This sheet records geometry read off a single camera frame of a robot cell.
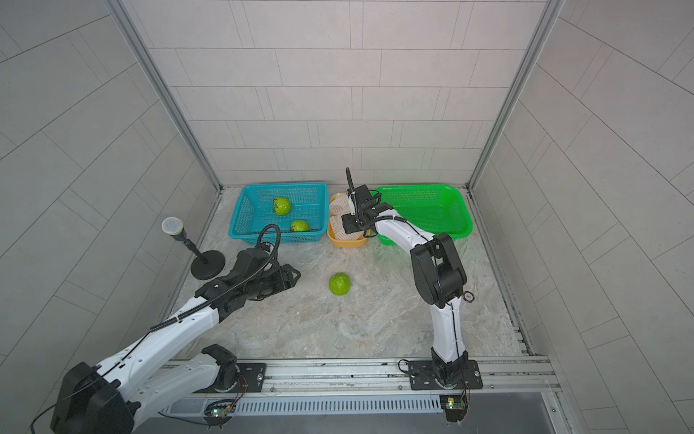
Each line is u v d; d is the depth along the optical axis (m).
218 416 0.64
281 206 1.02
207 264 0.91
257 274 0.56
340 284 0.83
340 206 0.97
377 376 0.72
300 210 1.08
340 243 0.97
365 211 0.72
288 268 0.72
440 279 0.51
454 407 0.68
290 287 0.70
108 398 0.37
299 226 0.95
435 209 1.09
